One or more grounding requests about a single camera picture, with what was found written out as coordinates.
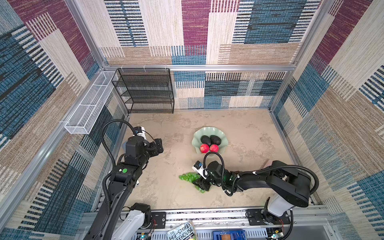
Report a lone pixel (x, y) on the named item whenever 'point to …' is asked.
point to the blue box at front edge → (230, 234)
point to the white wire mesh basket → (82, 119)
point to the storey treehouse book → (185, 231)
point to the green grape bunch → (191, 177)
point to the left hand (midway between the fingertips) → (154, 139)
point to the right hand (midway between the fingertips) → (196, 180)
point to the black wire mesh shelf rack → (145, 90)
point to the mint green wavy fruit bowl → (210, 131)
